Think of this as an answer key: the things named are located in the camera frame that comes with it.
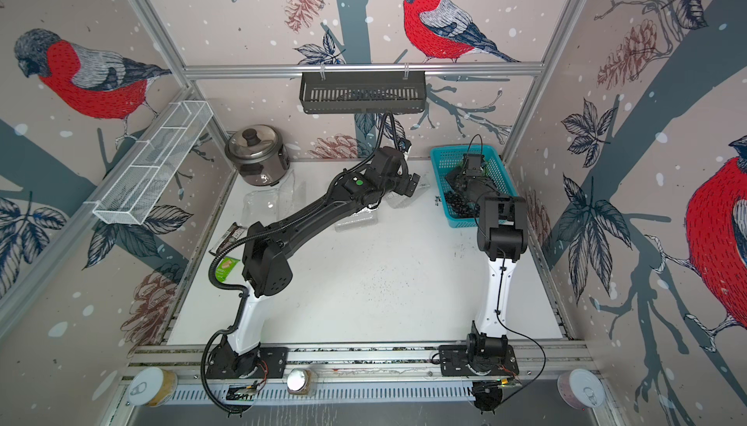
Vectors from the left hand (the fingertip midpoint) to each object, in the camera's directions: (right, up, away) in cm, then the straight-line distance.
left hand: (410, 165), depth 84 cm
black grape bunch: (+21, -14, +19) cm, 31 cm away
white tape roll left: (-62, -53, -18) cm, 84 cm away
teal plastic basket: (+19, +5, +30) cm, 36 cm away
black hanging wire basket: (-22, +28, +22) cm, 42 cm away
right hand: (+19, -1, +26) cm, 32 cm away
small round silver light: (-27, -49, -22) cm, 60 cm away
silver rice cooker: (-52, +6, +16) cm, 55 cm away
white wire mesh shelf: (-71, 0, -7) cm, 72 cm away
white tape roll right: (+38, -53, -18) cm, 68 cm away
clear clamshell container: (-49, -14, +23) cm, 56 cm away
